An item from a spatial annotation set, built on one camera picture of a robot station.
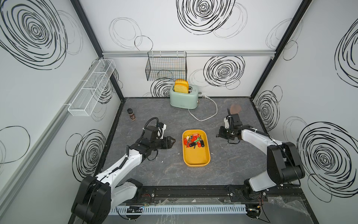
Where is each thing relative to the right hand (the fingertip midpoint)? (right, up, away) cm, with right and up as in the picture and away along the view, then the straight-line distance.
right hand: (219, 133), depth 92 cm
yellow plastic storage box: (-15, -14, -5) cm, 21 cm away
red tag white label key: (-18, -4, +2) cm, 18 cm away
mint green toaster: (-23, +23, +19) cm, 37 cm away
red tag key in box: (-14, -7, +1) cm, 16 cm away
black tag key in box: (-11, -7, +1) cm, 13 cm away
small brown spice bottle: (-62, +13, +8) cm, 64 cm away
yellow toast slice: (-26, +33, +7) cm, 43 cm away
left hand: (-31, -3, -9) cm, 33 cm away
